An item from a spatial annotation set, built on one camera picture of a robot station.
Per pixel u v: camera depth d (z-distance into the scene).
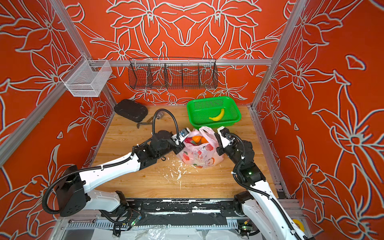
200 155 0.79
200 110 1.14
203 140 0.92
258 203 0.49
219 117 1.09
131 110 1.11
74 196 0.39
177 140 0.63
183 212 0.73
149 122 1.10
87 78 0.92
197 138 0.93
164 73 1.01
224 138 0.59
